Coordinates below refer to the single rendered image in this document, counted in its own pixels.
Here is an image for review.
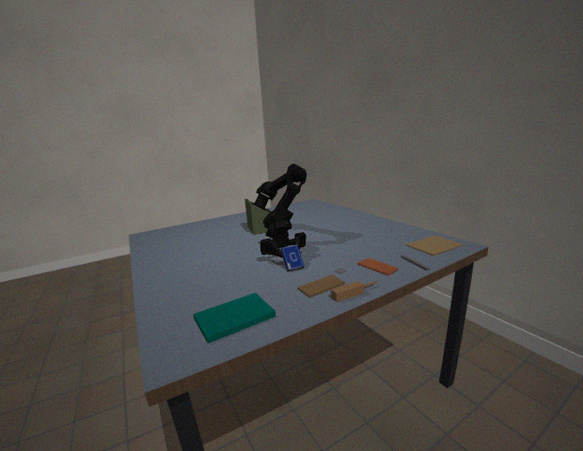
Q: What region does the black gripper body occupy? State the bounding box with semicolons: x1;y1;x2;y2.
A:
260;231;307;255

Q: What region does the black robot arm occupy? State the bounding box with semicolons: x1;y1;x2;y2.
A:
254;163;307;238

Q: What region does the orange-brown flat rectangular tile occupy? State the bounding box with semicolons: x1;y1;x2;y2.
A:
357;258;399;276

